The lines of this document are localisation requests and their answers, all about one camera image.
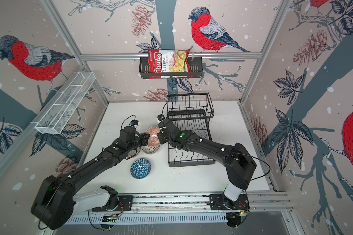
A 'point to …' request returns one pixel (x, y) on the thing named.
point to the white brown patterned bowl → (150, 150)
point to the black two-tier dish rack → (191, 111)
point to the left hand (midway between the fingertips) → (152, 132)
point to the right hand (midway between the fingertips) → (160, 131)
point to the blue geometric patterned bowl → (140, 168)
